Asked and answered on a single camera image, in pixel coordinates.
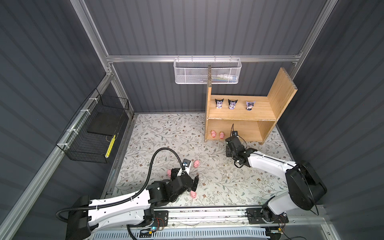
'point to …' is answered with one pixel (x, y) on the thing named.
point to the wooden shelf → (252, 117)
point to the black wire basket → (88, 137)
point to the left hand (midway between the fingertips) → (191, 173)
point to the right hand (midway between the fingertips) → (233, 148)
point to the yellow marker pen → (110, 146)
